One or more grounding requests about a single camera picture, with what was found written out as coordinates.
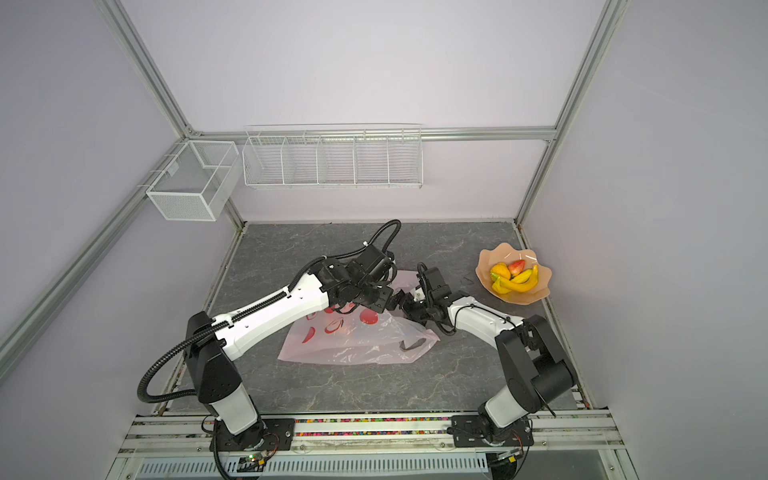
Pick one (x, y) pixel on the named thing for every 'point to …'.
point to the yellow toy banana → (522, 281)
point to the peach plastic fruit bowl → (503, 252)
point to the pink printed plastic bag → (360, 334)
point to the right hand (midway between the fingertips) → (387, 320)
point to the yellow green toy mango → (500, 287)
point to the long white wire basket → (334, 156)
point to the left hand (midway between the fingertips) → (383, 302)
